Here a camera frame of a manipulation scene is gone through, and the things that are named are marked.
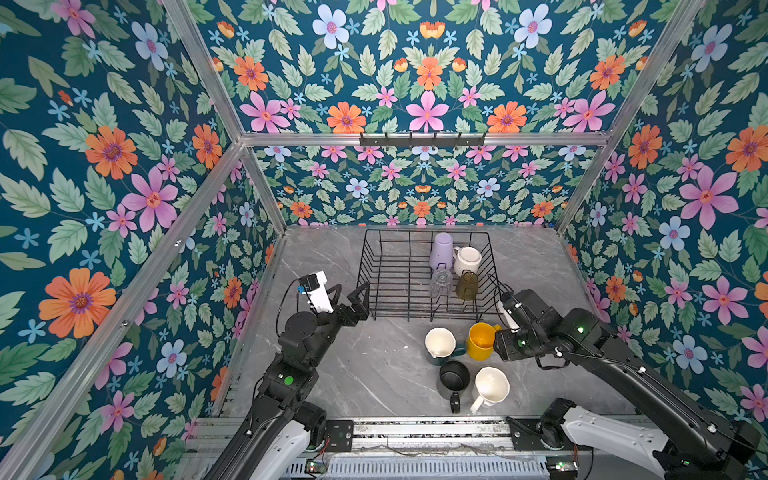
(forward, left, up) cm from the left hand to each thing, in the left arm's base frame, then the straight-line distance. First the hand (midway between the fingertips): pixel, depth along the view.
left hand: (359, 280), depth 67 cm
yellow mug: (-5, -33, -27) cm, 43 cm away
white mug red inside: (+21, -32, -21) cm, 44 cm away
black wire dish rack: (+27, -9, -31) cm, 42 cm away
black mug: (-14, -23, -29) cm, 40 cm away
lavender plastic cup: (+23, -24, -19) cm, 39 cm away
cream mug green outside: (-6, -20, -27) cm, 34 cm away
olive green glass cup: (+11, -31, -22) cm, 39 cm away
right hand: (-12, -33, -14) cm, 38 cm away
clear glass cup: (+11, -22, -21) cm, 33 cm away
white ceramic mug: (-17, -34, -30) cm, 48 cm away
